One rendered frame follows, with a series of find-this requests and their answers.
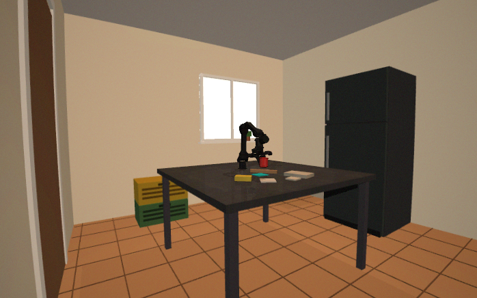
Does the yellow rectangular block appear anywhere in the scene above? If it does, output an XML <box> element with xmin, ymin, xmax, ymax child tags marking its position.
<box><xmin>234</xmin><ymin>175</ymin><xmax>252</xmax><ymax>182</ymax></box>

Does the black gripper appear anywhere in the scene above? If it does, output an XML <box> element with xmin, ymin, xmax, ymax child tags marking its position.
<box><xmin>248</xmin><ymin>145</ymin><xmax>272</xmax><ymax>165</ymax></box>

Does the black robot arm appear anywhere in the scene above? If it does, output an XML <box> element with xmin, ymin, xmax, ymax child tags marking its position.
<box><xmin>237</xmin><ymin>122</ymin><xmax>269</xmax><ymax>170</ymax></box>

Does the red cup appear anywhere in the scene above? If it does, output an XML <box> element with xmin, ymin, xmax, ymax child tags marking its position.
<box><xmin>259</xmin><ymin>157</ymin><xmax>269</xmax><ymax>167</ymax></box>

